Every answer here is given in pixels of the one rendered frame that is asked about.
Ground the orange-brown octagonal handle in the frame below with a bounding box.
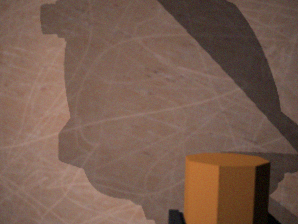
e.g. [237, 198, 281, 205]
[184, 153, 271, 224]

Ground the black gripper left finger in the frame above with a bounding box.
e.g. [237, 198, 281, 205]
[168, 210, 186, 224]

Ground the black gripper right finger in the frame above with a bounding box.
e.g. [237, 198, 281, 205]
[267, 212, 281, 224]

